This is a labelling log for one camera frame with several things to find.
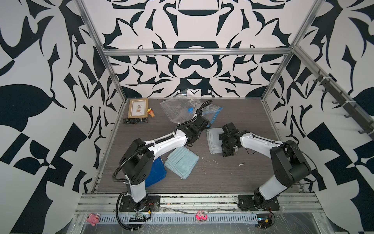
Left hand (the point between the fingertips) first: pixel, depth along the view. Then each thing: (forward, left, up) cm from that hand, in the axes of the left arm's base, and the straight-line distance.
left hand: (191, 122), depth 88 cm
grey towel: (-8, -15, -13) cm, 21 cm away
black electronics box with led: (-48, -33, -16) cm, 61 cm away
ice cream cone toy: (+18, +28, -12) cm, 36 cm away
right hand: (-7, -16, -12) cm, 22 cm away
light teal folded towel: (-19, +6, -14) cm, 24 cm away
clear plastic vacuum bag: (+27, +3, -17) cm, 32 cm away
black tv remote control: (+12, +39, -13) cm, 43 cm away
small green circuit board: (-44, +27, -12) cm, 53 cm away
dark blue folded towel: (-25, +20, -14) cm, 35 cm away
